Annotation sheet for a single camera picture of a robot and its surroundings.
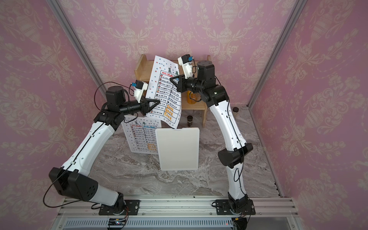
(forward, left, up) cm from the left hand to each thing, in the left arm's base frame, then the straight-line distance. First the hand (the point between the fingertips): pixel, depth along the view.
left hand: (158, 102), depth 70 cm
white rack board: (-3, +10, -11) cm, 15 cm away
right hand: (+5, -7, +10) cm, 13 cm away
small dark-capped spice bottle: (+13, -16, -30) cm, 37 cm away
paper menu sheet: (-5, +12, -24) cm, 27 cm away
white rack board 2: (-14, -10, -22) cm, 28 cm away
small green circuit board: (-45, +21, -40) cm, 64 cm away
